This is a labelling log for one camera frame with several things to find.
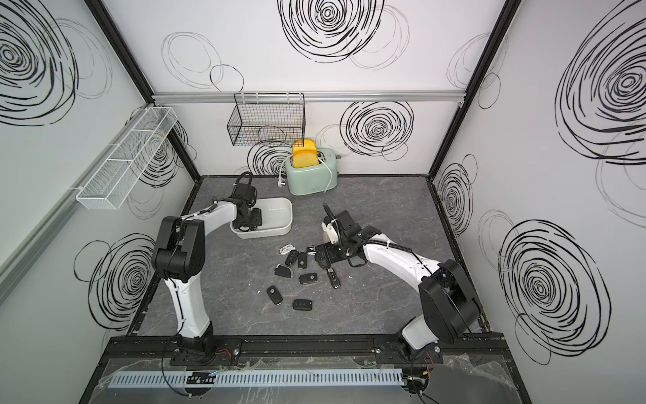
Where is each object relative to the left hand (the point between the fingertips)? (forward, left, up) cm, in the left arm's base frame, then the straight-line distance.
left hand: (252, 220), depth 103 cm
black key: (-21, -16, -1) cm, 27 cm away
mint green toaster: (+14, -25, +10) cm, 30 cm away
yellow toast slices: (+17, -22, +20) cm, 34 cm away
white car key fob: (-13, -16, 0) cm, 20 cm away
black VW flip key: (-17, -22, 0) cm, 28 cm away
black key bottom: (-33, -24, -1) cm, 40 cm away
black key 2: (-24, -24, 0) cm, 34 cm away
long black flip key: (-24, -34, +1) cm, 42 cm away
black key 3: (-30, -14, -1) cm, 33 cm away
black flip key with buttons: (-16, -19, 0) cm, 25 cm away
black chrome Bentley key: (-14, -26, 0) cm, 29 cm away
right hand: (-19, -32, +8) cm, 37 cm away
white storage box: (0, -11, +1) cm, 11 cm away
